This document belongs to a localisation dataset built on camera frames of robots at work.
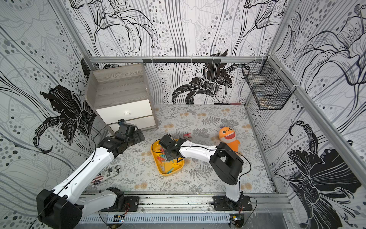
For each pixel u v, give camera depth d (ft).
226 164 1.52
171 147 2.11
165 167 2.80
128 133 1.98
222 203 2.39
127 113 2.74
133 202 2.40
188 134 3.30
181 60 2.94
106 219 2.28
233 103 4.02
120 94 2.75
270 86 2.89
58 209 1.21
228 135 2.97
